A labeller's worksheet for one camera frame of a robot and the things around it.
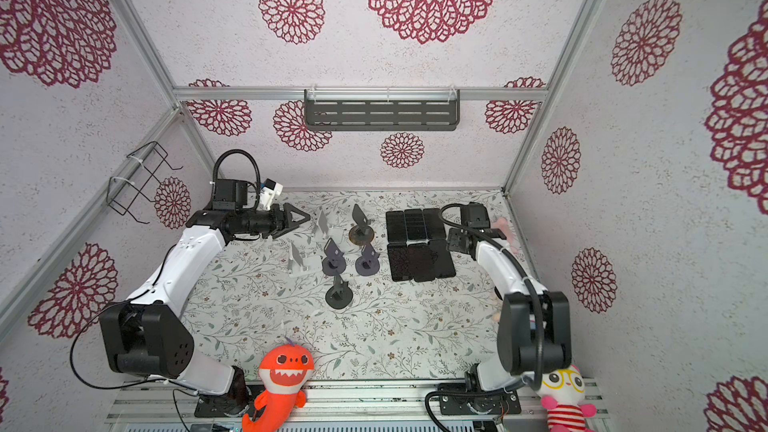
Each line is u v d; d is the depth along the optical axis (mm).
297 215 759
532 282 472
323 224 1040
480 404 688
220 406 675
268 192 755
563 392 708
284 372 701
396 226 1099
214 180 648
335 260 944
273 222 715
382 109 906
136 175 777
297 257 955
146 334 423
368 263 941
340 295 857
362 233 1027
